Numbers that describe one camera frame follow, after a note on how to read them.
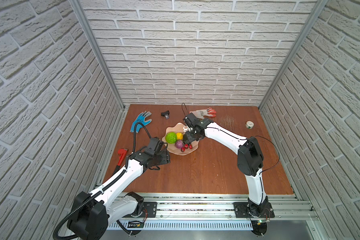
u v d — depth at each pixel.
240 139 0.54
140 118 1.10
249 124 1.06
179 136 0.97
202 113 1.14
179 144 0.93
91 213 0.38
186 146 0.92
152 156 0.61
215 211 0.75
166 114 1.14
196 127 0.67
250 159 0.51
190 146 0.92
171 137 0.92
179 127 0.99
